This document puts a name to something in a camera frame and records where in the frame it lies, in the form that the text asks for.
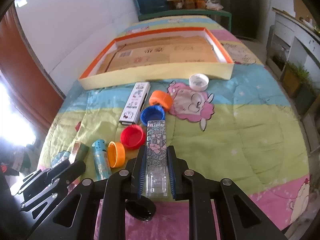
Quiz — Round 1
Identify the gold brown small box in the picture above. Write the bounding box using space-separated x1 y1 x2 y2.
68 141 89 164

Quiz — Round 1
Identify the teal patterned box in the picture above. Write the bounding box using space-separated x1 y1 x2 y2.
92 139 112 180

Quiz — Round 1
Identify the yellow-orange bottle cap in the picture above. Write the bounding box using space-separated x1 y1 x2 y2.
107 141 126 168

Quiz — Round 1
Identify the floral clear-end long box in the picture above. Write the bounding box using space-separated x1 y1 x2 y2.
146 120 168 198

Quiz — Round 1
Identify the red bottle cap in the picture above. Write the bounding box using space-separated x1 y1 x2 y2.
120 125 146 150

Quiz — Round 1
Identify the black bottle cap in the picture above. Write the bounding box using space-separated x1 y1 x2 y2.
125 196 156 222

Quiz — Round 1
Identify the white cartoon long box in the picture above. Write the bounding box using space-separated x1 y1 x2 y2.
119 82 151 125

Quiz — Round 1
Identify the blue bottle cap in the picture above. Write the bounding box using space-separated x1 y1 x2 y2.
140 105 165 126

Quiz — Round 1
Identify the white bottle cap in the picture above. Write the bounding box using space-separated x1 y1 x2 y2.
189 73 209 92

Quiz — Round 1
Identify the colourful cartoon quilt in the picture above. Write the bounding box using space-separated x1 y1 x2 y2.
37 16 310 230

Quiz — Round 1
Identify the orange-rimmed cardboard tray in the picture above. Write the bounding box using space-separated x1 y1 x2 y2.
79 27 234 90

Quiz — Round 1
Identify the potted green plant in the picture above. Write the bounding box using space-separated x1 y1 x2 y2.
281 61 319 115

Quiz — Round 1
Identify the white cabinet counter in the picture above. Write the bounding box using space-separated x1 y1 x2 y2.
266 8 319 86

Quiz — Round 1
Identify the dark green refrigerator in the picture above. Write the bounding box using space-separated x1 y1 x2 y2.
220 0 260 40

